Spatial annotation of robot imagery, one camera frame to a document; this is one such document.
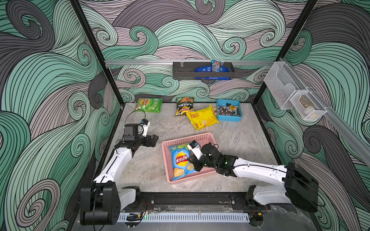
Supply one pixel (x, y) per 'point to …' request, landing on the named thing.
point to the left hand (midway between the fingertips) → (150, 134)
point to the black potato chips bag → (184, 105)
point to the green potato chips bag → (150, 105)
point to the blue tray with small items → (229, 110)
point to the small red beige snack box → (215, 111)
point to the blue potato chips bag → (181, 164)
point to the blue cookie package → (209, 69)
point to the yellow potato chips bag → (203, 117)
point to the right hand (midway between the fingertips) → (189, 158)
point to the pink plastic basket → (203, 140)
